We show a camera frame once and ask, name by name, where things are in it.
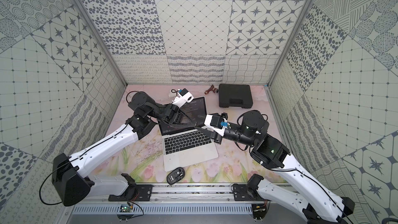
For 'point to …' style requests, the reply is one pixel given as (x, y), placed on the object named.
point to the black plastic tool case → (235, 95)
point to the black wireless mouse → (175, 175)
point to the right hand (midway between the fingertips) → (199, 120)
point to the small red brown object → (215, 90)
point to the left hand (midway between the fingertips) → (191, 124)
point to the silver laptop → (183, 144)
